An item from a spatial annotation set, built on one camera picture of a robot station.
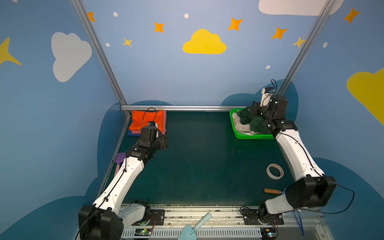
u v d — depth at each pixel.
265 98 0.65
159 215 0.76
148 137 0.59
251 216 0.75
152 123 0.70
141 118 1.07
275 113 0.58
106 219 0.37
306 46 0.82
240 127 1.12
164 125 1.08
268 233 0.71
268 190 0.82
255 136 1.02
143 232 0.72
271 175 0.89
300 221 0.73
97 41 0.80
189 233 0.69
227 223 0.74
